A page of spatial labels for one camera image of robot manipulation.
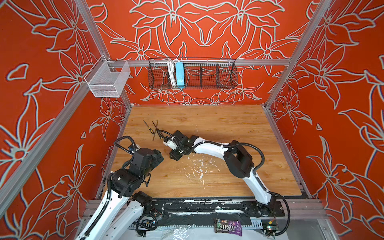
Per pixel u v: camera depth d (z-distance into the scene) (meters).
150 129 1.05
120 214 0.56
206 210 0.73
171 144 0.83
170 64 0.87
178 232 0.67
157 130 1.06
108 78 0.94
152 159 0.55
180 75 0.90
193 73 0.97
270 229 0.68
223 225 0.68
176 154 0.81
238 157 0.58
